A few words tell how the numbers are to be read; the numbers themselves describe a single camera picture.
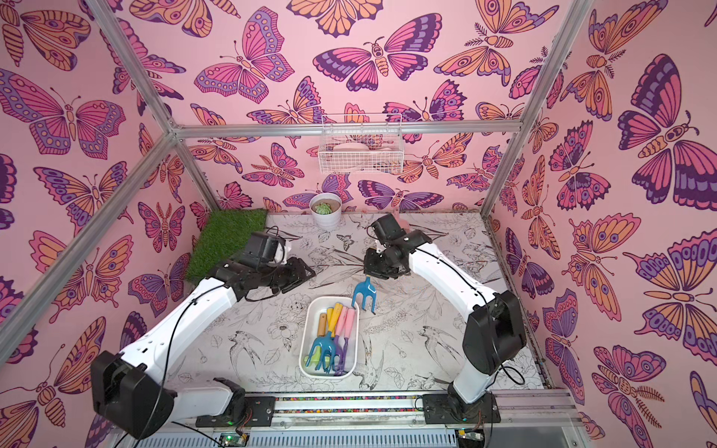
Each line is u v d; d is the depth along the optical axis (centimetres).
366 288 81
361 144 95
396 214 121
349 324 87
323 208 106
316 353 80
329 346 80
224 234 110
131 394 39
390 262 70
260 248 60
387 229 66
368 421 73
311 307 87
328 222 113
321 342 80
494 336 44
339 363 80
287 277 69
